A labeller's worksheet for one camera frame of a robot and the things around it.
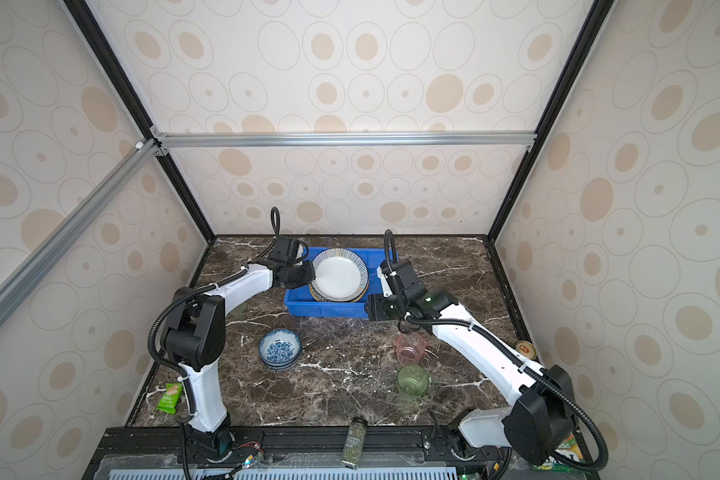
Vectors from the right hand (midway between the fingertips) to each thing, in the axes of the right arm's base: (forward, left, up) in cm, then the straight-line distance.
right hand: (375, 305), depth 80 cm
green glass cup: (-15, -10, -17) cm, 24 cm away
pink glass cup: (-5, -10, -17) cm, 20 cm away
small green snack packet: (-19, +55, -15) cm, 60 cm away
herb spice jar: (-30, +6, -14) cm, 34 cm away
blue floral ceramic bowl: (-6, +28, -14) cm, 32 cm away
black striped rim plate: (+20, +11, -12) cm, 26 cm away
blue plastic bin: (+29, 0, -14) cm, 32 cm away
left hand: (+18, +16, -6) cm, 25 cm away
